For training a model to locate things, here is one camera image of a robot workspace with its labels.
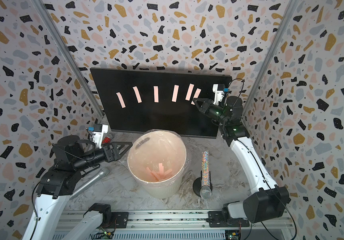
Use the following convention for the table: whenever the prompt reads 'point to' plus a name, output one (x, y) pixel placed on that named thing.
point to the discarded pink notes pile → (161, 174)
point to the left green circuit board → (104, 235)
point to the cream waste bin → (156, 158)
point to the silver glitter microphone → (205, 191)
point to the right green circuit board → (234, 234)
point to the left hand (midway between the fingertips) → (128, 145)
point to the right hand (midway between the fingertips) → (193, 100)
